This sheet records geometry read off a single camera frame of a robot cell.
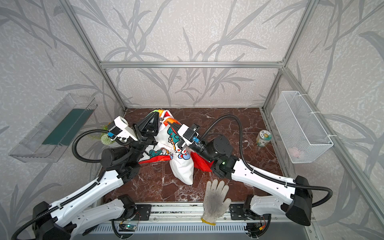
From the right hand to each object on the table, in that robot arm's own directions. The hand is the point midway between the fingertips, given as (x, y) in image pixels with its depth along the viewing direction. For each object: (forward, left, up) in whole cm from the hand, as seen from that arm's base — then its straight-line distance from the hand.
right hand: (173, 115), depth 52 cm
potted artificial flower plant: (+10, +45, -31) cm, 55 cm away
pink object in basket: (0, -55, -27) cm, 62 cm away
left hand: (-2, +4, +4) cm, 6 cm away
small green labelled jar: (+16, -49, -41) cm, 66 cm away
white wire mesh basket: (-1, -52, -13) cm, 53 cm away
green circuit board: (-29, +25, -48) cm, 62 cm away
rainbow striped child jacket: (-8, -2, -22) cm, 24 cm away
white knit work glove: (-20, -15, -47) cm, 54 cm away
